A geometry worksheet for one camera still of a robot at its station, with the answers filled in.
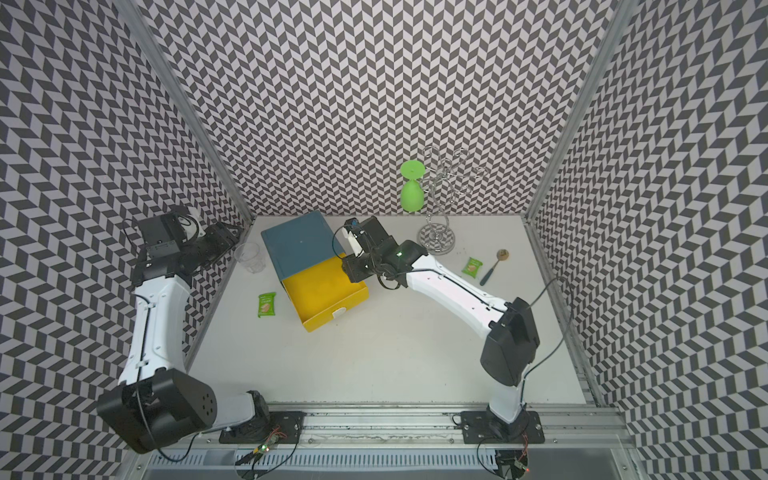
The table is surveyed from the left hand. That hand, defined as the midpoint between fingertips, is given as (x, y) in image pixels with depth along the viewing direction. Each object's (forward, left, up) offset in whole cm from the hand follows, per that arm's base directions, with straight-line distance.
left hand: (238, 235), depth 77 cm
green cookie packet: (-6, 0, -27) cm, 27 cm away
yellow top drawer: (-9, -21, -15) cm, 27 cm away
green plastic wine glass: (+20, -46, -4) cm, 51 cm away
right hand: (-6, -30, -7) cm, 31 cm away
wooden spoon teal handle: (+13, -78, -26) cm, 84 cm away
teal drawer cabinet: (+2, -13, -7) cm, 15 cm away
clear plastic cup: (+11, +10, -23) cm, 27 cm away
